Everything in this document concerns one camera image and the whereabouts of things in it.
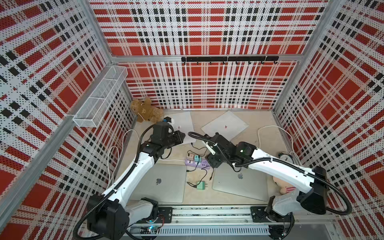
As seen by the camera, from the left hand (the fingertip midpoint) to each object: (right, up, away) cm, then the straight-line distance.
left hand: (186, 135), depth 80 cm
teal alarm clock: (+61, -15, +11) cm, 63 cm away
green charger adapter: (+8, -28, +1) cm, 29 cm away
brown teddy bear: (-34, +16, +29) cm, 47 cm away
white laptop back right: (+29, +5, +31) cm, 42 cm away
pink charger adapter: (+2, -14, +7) cm, 16 cm away
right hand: (+15, -10, -5) cm, 18 cm away
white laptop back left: (-7, +8, +34) cm, 35 cm away
